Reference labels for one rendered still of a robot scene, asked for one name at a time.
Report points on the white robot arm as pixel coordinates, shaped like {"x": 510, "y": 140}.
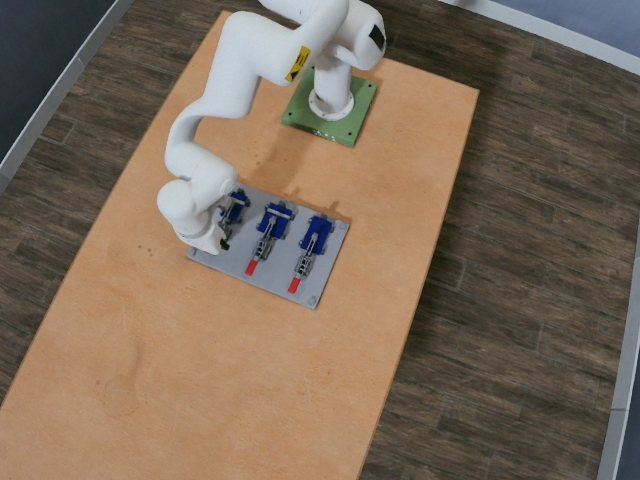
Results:
{"x": 251, "y": 47}

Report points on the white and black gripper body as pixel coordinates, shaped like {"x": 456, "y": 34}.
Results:
{"x": 210, "y": 242}

